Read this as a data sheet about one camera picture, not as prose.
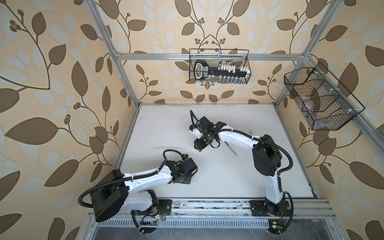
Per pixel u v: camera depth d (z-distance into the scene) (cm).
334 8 71
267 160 52
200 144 80
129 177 45
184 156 77
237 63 94
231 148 95
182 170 64
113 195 42
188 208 76
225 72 83
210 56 91
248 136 56
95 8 73
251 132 103
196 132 83
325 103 73
